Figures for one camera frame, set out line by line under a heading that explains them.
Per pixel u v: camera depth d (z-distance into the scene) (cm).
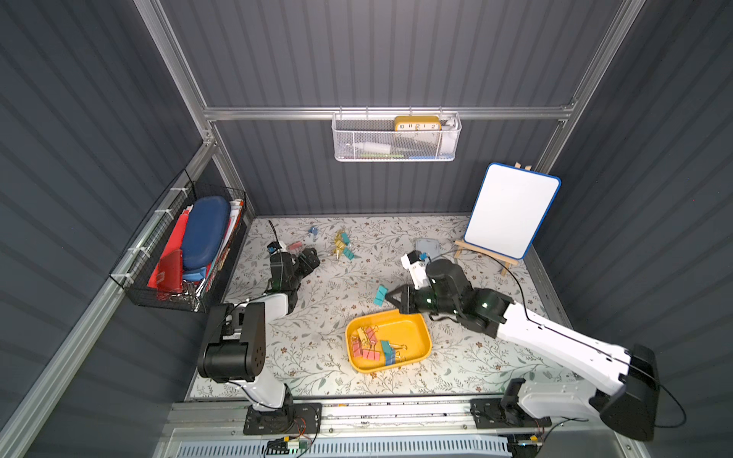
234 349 46
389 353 82
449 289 54
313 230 113
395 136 90
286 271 74
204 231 73
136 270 62
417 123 87
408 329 88
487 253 98
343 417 75
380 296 72
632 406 38
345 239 112
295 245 111
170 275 64
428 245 108
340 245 108
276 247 84
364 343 84
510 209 87
